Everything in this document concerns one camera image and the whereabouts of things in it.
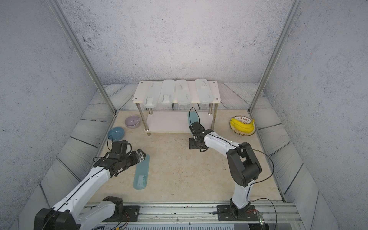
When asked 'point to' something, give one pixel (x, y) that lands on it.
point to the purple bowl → (132, 121)
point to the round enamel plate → (243, 133)
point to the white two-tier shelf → (175, 121)
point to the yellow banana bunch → (246, 128)
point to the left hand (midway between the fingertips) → (142, 157)
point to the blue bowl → (117, 133)
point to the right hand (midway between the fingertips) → (195, 144)
